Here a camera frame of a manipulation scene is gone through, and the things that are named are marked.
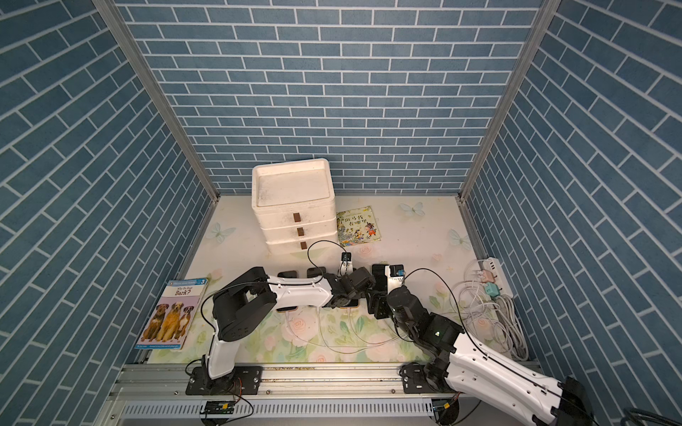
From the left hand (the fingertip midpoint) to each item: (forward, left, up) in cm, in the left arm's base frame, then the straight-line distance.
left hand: (359, 289), depth 93 cm
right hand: (-7, -4, +14) cm, 16 cm away
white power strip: (+8, -49, +4) cm, 50 cm away
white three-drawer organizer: (+17, +22, +25) cm, 37 cm away
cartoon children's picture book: (+27, 0, +1) cm, 27 cm away
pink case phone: (-17, +17, +35) cm, 43 cm away
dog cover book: (-10, +60, 0) cm, 61 cm away
